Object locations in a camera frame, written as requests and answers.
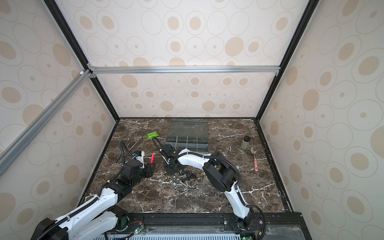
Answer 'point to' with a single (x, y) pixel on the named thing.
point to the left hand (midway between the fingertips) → (156, 162)
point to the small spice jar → (245, 143)
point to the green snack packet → (151, 135)
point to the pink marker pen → (153, 156)
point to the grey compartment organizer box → (190, 133)
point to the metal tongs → (127, 149)
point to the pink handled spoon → (253, 151)
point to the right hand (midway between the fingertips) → (171, 170)
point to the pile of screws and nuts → (180, 183)
